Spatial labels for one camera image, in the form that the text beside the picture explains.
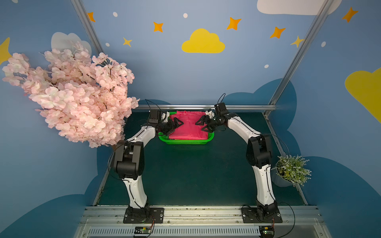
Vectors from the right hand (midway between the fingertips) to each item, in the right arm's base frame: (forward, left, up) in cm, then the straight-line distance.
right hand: (200, 124), depth 96 cm
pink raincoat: (-2, +7, -4) cm, 8 cm away
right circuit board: (-54, -36, -17) cm, 67 cm away
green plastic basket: (-4, +23, -12) cm, 27 cm away
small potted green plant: (-29, -47, +1) cm, 56 cm away
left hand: (-1, +13, +1) cm, 14 cm away
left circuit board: (-58, +26, -15) cm, 65 cm away
